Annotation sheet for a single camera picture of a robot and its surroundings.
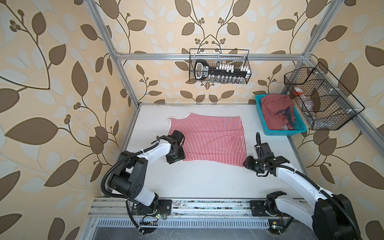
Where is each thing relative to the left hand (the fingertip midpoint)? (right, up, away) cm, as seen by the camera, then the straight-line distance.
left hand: (182, 157), depth 89 cm
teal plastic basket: (+77, +18, +9) cm, 80 cm away
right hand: (+38, -4, -3) cm, 38 cm away
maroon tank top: (+67, +30, +17) cm, 75 cm away
